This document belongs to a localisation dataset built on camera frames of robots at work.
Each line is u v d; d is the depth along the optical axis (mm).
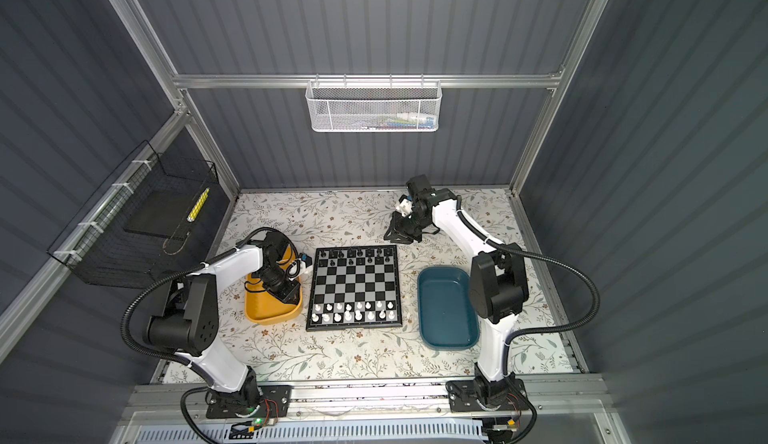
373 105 1238
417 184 742
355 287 929
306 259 872
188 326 469
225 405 682
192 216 754
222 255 583
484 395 655
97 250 644
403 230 795
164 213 757
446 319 852
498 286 518
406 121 914
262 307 889
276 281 783
